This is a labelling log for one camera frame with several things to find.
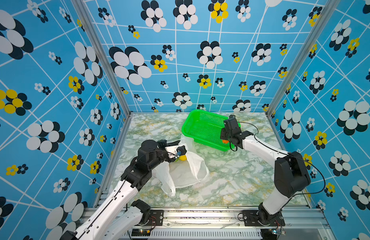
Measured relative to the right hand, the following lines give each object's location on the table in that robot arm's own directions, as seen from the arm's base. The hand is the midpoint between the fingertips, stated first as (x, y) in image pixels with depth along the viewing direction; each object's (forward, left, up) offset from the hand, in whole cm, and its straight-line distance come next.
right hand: (225, 132), depth 93 cm
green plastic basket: (+11, +12, -11) cm, 20 cm away
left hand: (-17, +28, +17) cm, 37 cm away
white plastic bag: (-29, +20, +8) cm, 36 cm away
